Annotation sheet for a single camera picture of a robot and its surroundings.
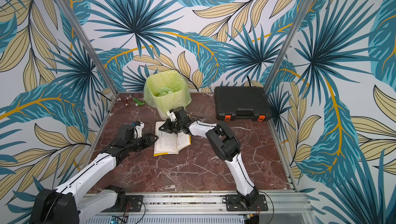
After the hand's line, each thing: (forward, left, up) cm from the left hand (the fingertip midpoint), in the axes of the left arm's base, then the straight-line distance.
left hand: (156, 140), depth 83 cm
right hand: (+9, +1, -3) cm, 10 cm away
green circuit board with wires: (-34, +13, -13) cm, 39 cm away
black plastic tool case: (+31, -55, -4) cm, 63 cm away
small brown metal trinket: (+36, +30, -10) cm, 48 cm away
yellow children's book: (0, -5, -2) cm, 5 cm away
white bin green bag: (+35, -1, +3) cm, 35 cm away
